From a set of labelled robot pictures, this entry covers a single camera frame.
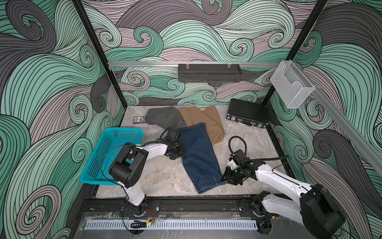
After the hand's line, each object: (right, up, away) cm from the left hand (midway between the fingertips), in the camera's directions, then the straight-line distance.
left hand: (184, 151), depth 92 cm
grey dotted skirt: (-13, +22, +14) cm, 29 cm away
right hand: (+21, -14, -12) cm, 27 cm away
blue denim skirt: (+10, -2, -2) cm, 10 cm away
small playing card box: (-35, +20, +18) cm, 44 cm away
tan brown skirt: (+6, +23, +21) cm, 32 cm away
